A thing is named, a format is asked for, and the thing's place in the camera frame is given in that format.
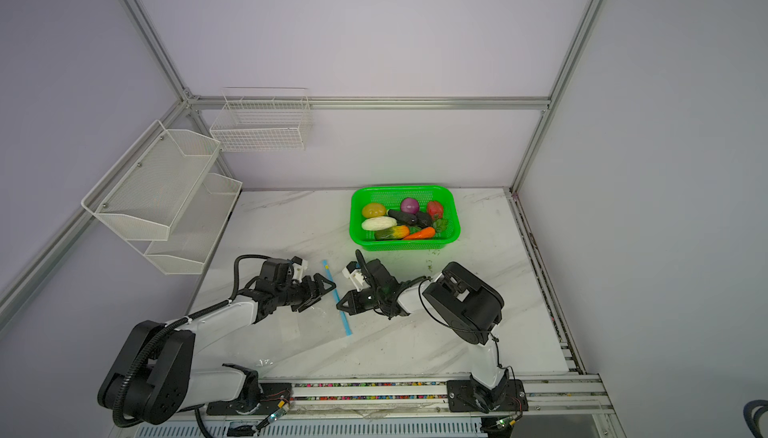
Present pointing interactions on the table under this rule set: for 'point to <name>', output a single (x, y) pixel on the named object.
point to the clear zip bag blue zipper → (288, 332)
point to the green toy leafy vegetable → (440, 225)
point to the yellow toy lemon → (373, 210)
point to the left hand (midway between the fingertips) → (327, 292)
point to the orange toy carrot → (427, 233)
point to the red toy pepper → (435, 209)
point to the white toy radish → (379, 223)
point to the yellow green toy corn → (399, 232)
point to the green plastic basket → (390, 197)
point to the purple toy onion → (410, 205)
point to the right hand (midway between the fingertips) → (336, 308)
